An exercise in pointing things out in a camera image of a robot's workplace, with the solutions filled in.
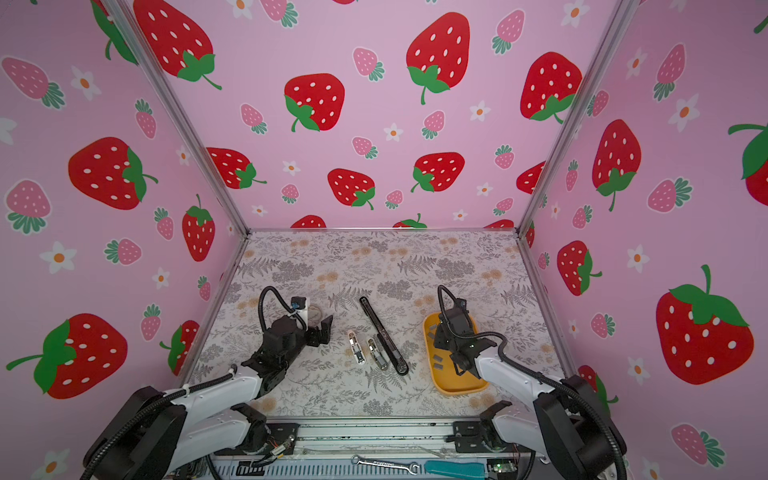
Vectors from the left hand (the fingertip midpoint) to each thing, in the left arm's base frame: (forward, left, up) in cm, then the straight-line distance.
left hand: (318, 314), depth 87 cm
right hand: (-2, -38, -5) cm, 38 cm away
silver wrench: (-36, -27, -8) cm, 46 cm away
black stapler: (-12, -24, -7) cm, 28 cm away
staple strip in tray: (-10, -36, -9) cm, 38 cm away
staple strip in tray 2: (-12, -36, -9) cm, 39 cm away
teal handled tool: (-37, -42, -10) cm, 57 cm away
